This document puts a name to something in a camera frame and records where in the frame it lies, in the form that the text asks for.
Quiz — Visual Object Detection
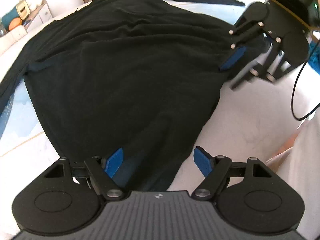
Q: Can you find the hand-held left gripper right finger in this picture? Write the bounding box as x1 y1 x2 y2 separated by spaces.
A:
191 145 273 201

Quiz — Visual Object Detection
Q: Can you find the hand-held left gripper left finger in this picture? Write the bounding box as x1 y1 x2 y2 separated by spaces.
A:
45 147 125 200

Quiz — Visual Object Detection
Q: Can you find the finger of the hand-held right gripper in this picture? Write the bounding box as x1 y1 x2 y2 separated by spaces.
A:
229 34 292 90
219 2 269 72

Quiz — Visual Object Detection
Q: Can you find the black long-sleeved shirt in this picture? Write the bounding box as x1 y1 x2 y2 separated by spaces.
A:
0 0 247 193

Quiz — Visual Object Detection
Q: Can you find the white marble-print tablecloth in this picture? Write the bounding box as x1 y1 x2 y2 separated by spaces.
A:
0 0 320 198

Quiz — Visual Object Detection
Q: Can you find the person's white clothing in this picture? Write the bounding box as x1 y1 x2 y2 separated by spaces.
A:
266 119 320 240

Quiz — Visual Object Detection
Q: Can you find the white drawer cabinet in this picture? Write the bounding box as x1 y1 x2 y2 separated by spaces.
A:
24 0 54 34

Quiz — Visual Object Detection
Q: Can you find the orange fruit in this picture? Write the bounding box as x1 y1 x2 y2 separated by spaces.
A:
9 17 22 30

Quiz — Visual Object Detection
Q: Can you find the yellow and teal tissue box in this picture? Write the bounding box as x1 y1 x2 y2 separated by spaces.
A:
1 0 30 25

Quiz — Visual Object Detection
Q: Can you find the black cable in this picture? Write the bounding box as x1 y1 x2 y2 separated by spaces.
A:
291 60 320 122

